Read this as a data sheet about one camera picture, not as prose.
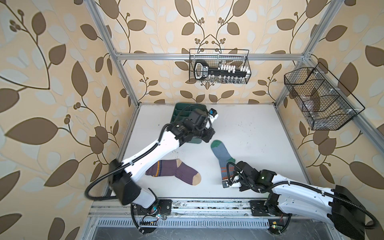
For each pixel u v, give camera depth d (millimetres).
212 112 642
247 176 627
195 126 568
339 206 416
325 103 735
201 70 843
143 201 545
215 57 906
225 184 702
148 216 717
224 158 914
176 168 868
